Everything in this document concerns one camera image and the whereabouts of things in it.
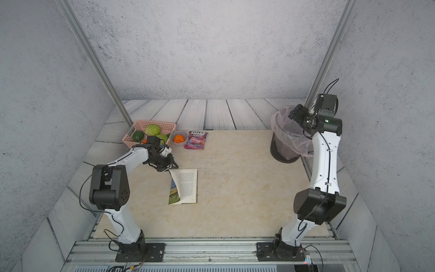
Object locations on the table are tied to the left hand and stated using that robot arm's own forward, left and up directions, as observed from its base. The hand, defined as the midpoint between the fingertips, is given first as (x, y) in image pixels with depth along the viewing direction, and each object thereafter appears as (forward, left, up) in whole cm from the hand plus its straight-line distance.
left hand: (179, 165), depth 94 cm
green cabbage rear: (+29, +22, 0) cm, 37 cm away
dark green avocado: (+27, +32, -4) cm, 42 cm away
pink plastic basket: (+34, +14, -3) cm, 37 cm away
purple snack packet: (+24, -6, -5) cm, 26 cm away
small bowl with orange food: (+21, +3, 0) cm, 21 cm away
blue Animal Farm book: (-10, -3, -5) cm, 12 cm away
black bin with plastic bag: (+4, -57, +15) cm, 59 cm away
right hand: (+5, -57, +31) cm, 65 cm away
